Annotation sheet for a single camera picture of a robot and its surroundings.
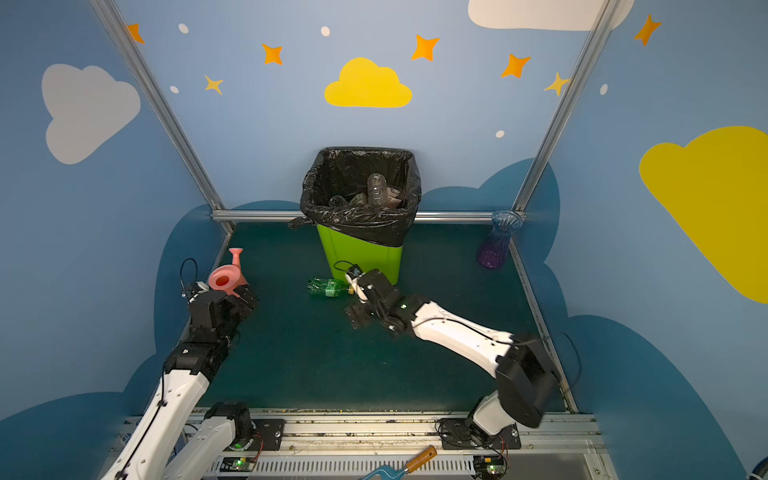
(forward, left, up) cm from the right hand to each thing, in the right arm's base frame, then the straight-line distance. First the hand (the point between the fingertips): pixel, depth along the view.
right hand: (360, 297), depth 82 cm
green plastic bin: (+13, +6, +5) cm, 15 cm away
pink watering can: (+8, +43, -5) cm, 44 cm away
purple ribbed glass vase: (+34, -48, -17) cm, 61 cm away
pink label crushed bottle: (+34, -8, +7) cm, 36 cm away
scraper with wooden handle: (-38, -10, -16) cm, 43 cm away
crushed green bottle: (+10, +13, -12) cm, 21 cm away
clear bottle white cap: (+33, -3, +12) cm, 35 cm away
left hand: (-3, +31, +3) cm, 31 cm away
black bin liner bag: (+39, +8, +14) cm, 42 cm away
